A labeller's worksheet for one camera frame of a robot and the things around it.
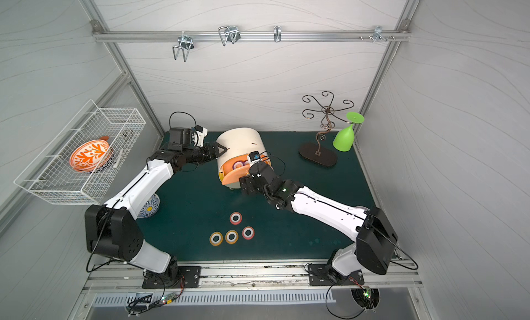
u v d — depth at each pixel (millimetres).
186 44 784
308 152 1115
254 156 674
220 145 794
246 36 772
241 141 914
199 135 703
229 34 762
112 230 429
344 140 883
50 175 584
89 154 665
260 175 560
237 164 840
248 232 839
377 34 766
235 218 883
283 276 753
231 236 824
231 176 765
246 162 846
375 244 411
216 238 822
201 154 731
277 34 785
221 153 786
